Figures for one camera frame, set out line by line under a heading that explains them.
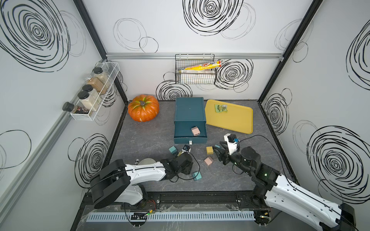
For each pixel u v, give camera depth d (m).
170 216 0.96
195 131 0.82
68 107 0.59
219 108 1.15
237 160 0.62
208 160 0.86
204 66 0.87
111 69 0.99
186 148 0.75
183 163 0.64
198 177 0.80
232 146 0.62
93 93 0.68
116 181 0.42
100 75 0.75
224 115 1.12
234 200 0.75
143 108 0.99
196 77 0.87
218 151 0.66
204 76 0.87
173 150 0.91
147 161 0.83
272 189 0.52
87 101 0.65
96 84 0.72
